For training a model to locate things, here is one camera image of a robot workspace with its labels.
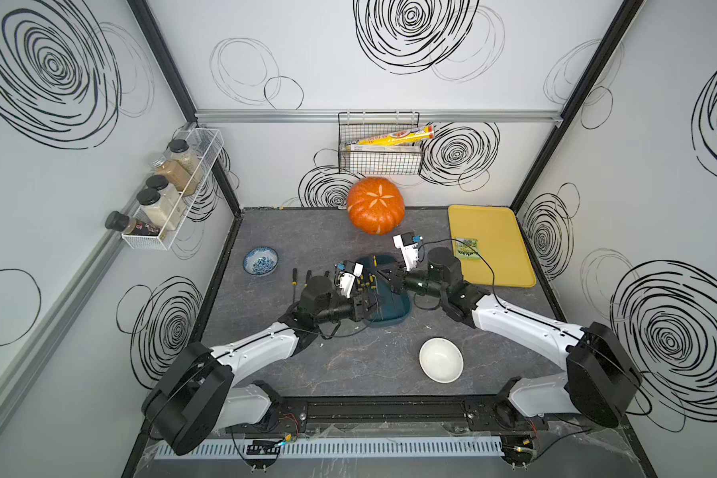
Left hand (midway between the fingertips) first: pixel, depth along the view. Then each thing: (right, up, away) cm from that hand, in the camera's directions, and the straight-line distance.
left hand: (382, 301), depth 76 cm
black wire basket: (+4, +40, +11) cm, 41 cm away
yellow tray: (+46, +10, +29) cm, 56 cm away
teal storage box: (+5, -5, +15) cm, 16 cm away
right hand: (-2, +8, -1) cm, 8 cm away
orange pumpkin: (0, +28, +29) cm, 40 cm away
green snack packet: (+33, +12, +32) cm, 48 cm away
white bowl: (+17, -18, +6) cm, 25 cm away
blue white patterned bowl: (-41, +8, +26) cm, 49 cm away
